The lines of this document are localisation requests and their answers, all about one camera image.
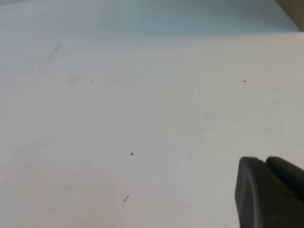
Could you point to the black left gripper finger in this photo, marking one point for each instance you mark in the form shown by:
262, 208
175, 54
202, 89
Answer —
269, 194

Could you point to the brown cardboard shoebox shell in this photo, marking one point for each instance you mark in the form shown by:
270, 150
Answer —
294, 10

